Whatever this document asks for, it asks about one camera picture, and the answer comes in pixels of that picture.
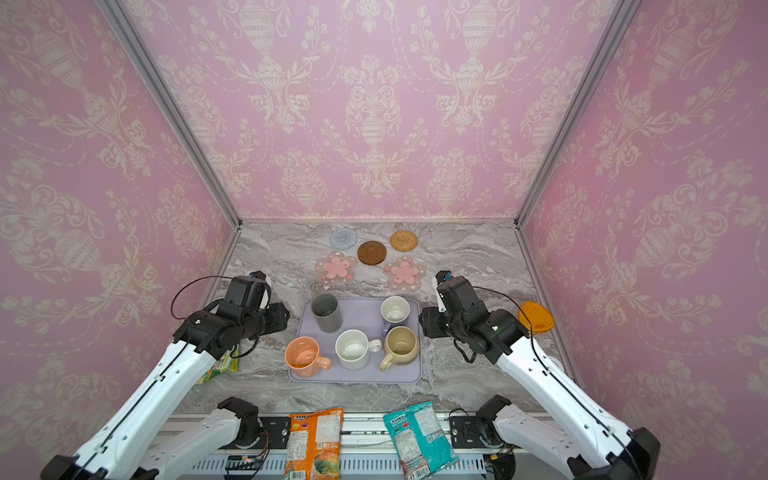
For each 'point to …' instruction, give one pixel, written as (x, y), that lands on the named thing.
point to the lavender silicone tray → (361, 313)
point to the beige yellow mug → (402, 346)
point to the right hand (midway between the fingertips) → (429, 316)
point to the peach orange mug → (302, 356)
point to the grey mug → (325, 308)
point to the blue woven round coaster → (343, 238)
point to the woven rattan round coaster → (403, 240)
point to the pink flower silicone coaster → (404, 274)
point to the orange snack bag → (314, 445)
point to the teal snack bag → (420, 441)
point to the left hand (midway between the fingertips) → (285, 316)
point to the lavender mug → (394, 309)
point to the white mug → (353, 348)
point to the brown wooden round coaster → (371, 252)
